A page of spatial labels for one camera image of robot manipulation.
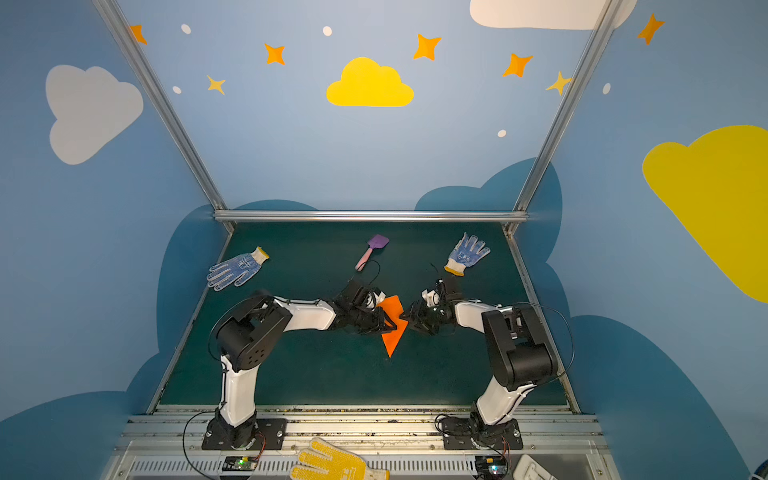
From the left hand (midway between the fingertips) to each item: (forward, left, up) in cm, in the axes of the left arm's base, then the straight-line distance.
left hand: (396, 329), depth 91 cm
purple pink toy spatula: (+38, +6, -1) cm, 38 cm away
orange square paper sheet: (+9, +1, -3) cm, 9 cm away
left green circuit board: (-34, +38, -4) cm, 51 cm away
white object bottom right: (-34, -31, -1) cm, 46 cm away
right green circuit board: (-34, -23, -4) cm, 41 cm away
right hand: (+4, -3, 0) cm, 5 cm away
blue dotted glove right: (+33, -28, -2) cm, 44 cm away
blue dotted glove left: (+25, +55, -2) cm, 60 cm away
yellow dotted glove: (-34, +17, -2) cm, 38 cm away
